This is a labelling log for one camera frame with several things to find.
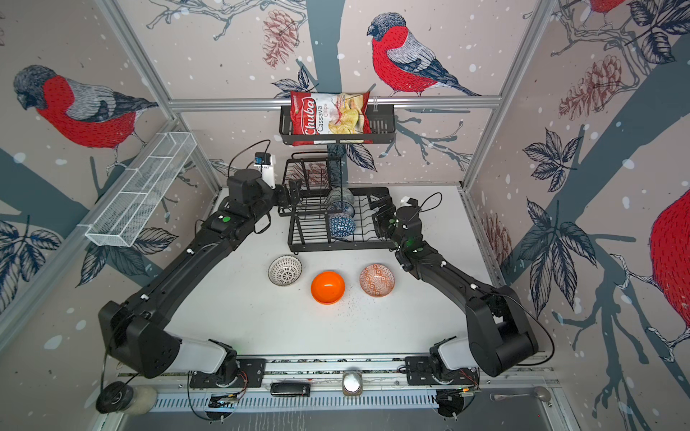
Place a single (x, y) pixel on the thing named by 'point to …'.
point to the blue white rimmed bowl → (340, 209)
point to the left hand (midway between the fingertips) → (285, 178)
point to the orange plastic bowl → (328, 287)
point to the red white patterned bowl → (376, 280)
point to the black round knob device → (119, 396)
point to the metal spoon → (540, 392)
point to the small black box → (290, 389)
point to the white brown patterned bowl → (285, 270)
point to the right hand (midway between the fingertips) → (362, 206)
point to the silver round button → (352, 383)
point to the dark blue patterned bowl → (341, 225)
